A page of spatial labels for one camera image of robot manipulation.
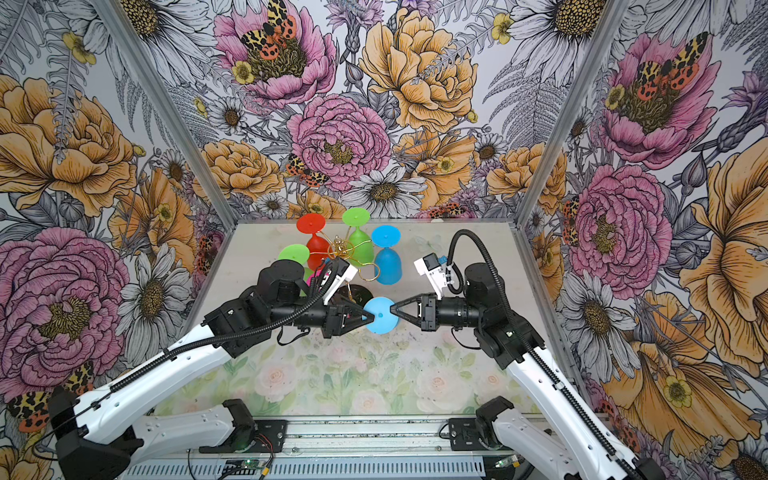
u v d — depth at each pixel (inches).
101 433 15.4
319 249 33.4
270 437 29.0
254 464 27.8
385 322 24.3
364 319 24.2
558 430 17.0
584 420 16.2
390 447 28.7
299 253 28.8
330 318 21.6
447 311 22.5
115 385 16.0
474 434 29.0
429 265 23.4
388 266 32.0
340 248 29.0
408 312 24.3
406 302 24.3
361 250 33.9
